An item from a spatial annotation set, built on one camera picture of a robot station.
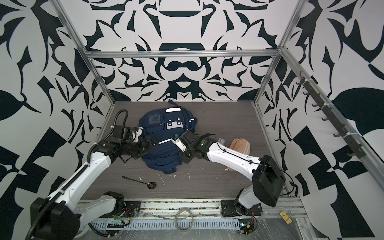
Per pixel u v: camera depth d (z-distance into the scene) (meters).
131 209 0.73
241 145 0.95
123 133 0.63
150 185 0.80
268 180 0.42
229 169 0.87
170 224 0.71
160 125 0.99
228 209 0.74
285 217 0.72
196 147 0.58
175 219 0.71
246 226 0.71
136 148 0.71
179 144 0.72
